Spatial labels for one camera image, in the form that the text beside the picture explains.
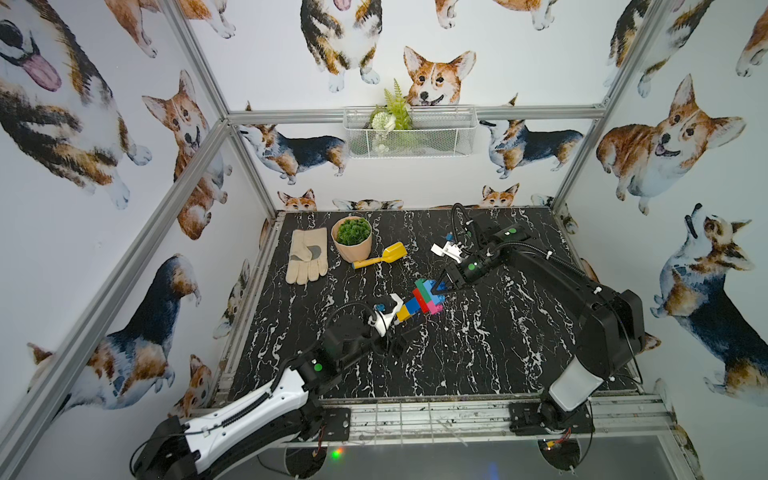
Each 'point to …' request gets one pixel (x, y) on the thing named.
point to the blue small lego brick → (413, 306)
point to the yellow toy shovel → (390, 254)
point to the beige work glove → (308, 256)
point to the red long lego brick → (421, 301)
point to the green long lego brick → (423, 290)
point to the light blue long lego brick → (436, 299)
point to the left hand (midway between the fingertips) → (410, 310)
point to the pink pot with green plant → (352, 238)
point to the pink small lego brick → (434, 309)
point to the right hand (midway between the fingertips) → (434, 291)
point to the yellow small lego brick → (403, 314)
